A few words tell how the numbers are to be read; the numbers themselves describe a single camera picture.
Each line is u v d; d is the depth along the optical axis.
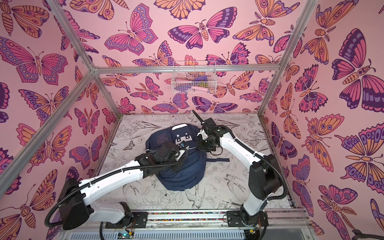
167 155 0.59
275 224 0.73
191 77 0.97
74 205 0.39
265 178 0.45
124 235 0.72
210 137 0.62
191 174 0.78
